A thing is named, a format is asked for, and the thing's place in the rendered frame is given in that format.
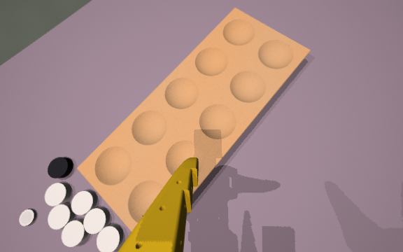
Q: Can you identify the black disc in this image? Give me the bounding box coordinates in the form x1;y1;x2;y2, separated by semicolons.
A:
48;157;73;179

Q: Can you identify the orange tray with round pockets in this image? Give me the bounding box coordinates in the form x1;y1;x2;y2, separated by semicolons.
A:
77;8;311;231

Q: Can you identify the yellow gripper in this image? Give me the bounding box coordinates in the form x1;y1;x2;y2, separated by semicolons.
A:
118;157;199;252

